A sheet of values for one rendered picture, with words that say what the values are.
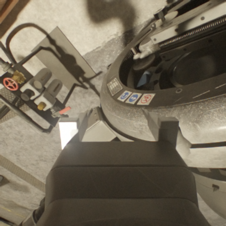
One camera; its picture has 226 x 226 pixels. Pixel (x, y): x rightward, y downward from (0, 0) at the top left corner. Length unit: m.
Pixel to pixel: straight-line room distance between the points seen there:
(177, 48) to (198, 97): 0.35
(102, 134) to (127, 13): 0.83
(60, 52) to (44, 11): 0.26
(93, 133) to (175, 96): 0.28
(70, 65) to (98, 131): 0.90
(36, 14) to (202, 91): 1.17
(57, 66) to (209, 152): 1.24
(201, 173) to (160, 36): 0.48
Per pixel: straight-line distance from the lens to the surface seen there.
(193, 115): 0.28
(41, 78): 1.04
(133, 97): 0.39
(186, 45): 0.62
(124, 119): 0.37
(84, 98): 1.47
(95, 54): 1.25
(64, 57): 1.32
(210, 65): 0.78
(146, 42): 0.67
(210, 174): 0.64
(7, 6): 1.26
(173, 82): 0.60
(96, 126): 0.49
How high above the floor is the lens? 1.13
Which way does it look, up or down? 48 degrees down
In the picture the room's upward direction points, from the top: 170 degrees counter-clockwise
